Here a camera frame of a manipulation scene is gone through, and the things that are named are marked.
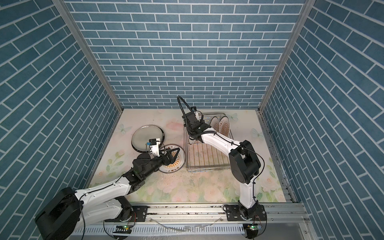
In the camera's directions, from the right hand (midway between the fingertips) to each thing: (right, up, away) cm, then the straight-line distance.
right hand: (195, 121), depth 92 cm
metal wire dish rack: (+4, -23, 0) cm, 23 cm away
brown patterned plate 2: (+19, -3, +6) cm, 20 cm away
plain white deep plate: (-37, -9, +10) cm, 39 cm away
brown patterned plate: (-11, -27, -3) cm, 29 cm away
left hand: (-10, -16, -14) cm, 23 cm away
